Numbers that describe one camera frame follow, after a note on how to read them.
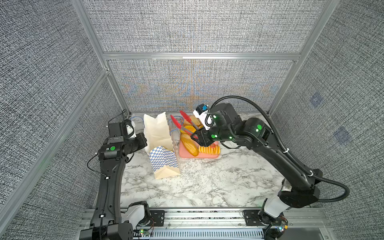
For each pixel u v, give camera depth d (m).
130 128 0.58
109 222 0.37
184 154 0.96
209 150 0.95
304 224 0.72
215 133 0.50
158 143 0.99
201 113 0.52
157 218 0.73
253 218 0.73
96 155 0.48
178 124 0.62
